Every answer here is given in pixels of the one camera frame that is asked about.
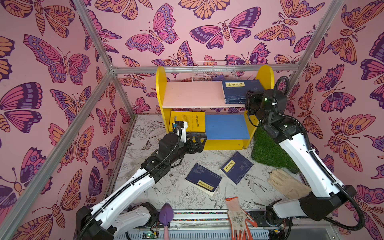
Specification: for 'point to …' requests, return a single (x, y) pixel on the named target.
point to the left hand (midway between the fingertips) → (201, 137)
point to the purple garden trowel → (166, 215)
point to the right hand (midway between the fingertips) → (247, 88)
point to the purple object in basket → (218, 78)
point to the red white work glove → (239, 220)
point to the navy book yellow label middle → (236, 167)
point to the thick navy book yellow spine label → (204, 179)
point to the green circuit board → (149, 235)
